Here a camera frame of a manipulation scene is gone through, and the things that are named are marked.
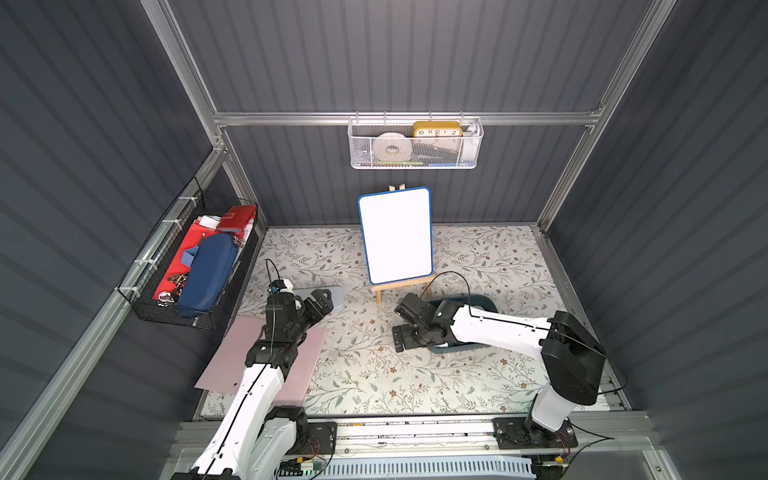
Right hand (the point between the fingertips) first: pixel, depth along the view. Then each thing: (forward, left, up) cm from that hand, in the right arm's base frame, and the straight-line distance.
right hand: (410, 336), depth 85 cm
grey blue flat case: (+18, +25, -6) cm, 31 cm away
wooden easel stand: (+17, -1, +2) cm, 18 cm away
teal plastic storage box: (+16, -22, -7) cm, 28 cm away
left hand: (+6, +25, +11) cm, 28 cm away
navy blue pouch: (+7, +48, +26) cm, 55 cm away
